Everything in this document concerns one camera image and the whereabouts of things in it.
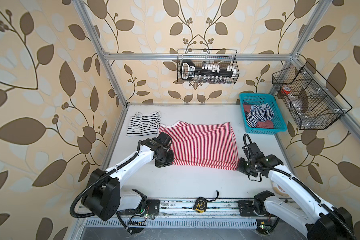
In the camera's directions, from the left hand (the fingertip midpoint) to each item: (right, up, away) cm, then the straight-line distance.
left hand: (174, 161), depth 82 cm
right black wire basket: (+70, +32, -8) cm, 77 cm away
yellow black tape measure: (+14, -19, -9) cm, 25 cm away
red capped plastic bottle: (+67, +41, +6) cm, 79 cm away
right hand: (+36, -4, -1) cm, 36 cm away
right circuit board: (+44, -28, -11) cm, 53 cm away
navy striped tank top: (+62, +29, +26) cm, 73 cm away
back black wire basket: (+34, +47, +7) cm, 58 cm away
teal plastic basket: (+69, +20, +17) cm, 74 cm away
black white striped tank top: (-26, +20, +25) cm, 41 cm away
